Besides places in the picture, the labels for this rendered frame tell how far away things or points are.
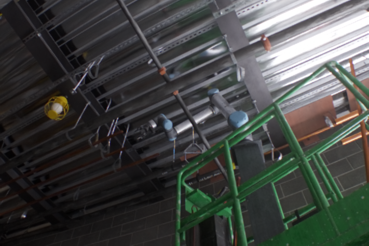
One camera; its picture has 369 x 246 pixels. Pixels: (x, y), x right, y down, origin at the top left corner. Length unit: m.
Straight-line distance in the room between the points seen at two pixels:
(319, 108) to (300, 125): 0.32
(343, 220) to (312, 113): 2.52
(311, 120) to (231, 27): 1.68
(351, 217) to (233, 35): 2.02
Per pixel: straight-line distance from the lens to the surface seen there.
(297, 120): 3.73
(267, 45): 2.22
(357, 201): 1.39
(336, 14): 2.37
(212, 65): 2.23
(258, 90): 3.12
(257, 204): 1.90
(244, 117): 2.33
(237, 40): 2.85
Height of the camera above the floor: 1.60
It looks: 59 degrees up
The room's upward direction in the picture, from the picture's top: straight up
